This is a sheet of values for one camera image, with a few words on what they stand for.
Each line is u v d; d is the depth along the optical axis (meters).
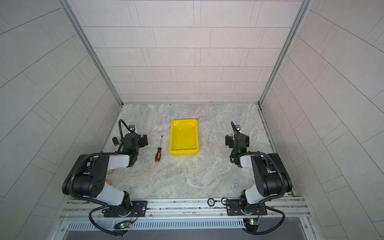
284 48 0.86
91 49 0.86
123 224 0.65
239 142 0.69
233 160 0.71
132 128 0.78
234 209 0.71
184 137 0.93
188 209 0.72
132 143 0.71
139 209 0.71
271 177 0.44
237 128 0.78
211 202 0.74
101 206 0.59
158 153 0.89
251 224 0.68
